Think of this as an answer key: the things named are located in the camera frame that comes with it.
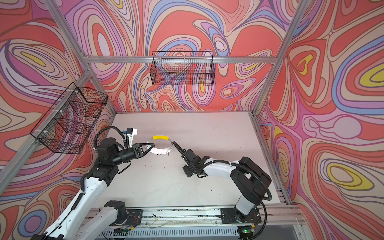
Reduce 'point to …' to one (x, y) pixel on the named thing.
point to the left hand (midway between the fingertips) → (155, 146)
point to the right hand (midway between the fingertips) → (191, 170)
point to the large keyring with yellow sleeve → (160, 151)
